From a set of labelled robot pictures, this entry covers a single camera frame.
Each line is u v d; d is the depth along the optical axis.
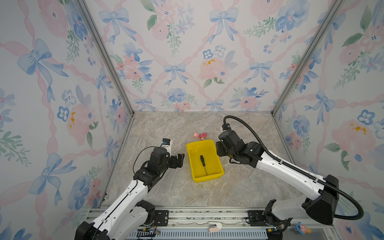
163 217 0.74
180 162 0.72
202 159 0.93
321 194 0.40
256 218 0.73
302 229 0.69
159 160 0.60
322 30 0.76
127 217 0.57
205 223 0.73
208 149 0.97
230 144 0.57
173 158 0.70
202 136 1.03
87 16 0.71
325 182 0.41
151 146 0.65
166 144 0.69
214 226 0.70
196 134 1.03
